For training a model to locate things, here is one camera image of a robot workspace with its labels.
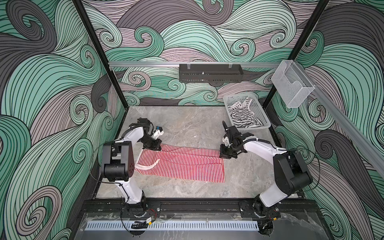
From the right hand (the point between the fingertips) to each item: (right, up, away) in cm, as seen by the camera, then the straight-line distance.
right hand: (220, 156), depth 89 cm
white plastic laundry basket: (+33, +29, +18) cm, 47 cm away
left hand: (-38, +5, +3) cm, 38 cm away
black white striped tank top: (+22, +26, +25) cm, 42 cm away
